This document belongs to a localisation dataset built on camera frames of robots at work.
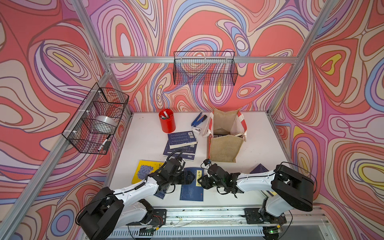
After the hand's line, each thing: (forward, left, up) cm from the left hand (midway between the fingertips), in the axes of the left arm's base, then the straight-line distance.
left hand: (191, 179), depth 83 cm
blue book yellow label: (-6, -1, -2) cm, 7 cm away
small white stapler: (+37, -3, -1) cm, 37 cm away
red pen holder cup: (+36, +16, +10) cm, 41 cm away
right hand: (-2, -6, -4) cm, 7 cm away
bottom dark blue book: (+14, +1, -1) cm, 14 cm away
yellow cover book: (+7, +28, 0) cm, 28 cm away
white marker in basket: (+13, +42, +22) cm, 49 cm away
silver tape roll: (+19, +43, +29) cm, 55 cm away
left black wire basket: (+15, +49, +27) cm, 58 cm away
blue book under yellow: (-7, +17, -2) cm, 18 cm away
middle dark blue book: (+19, +4, 0) cm, 20 cm away
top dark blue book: (+27, +7, +2) cm, 28 cm away
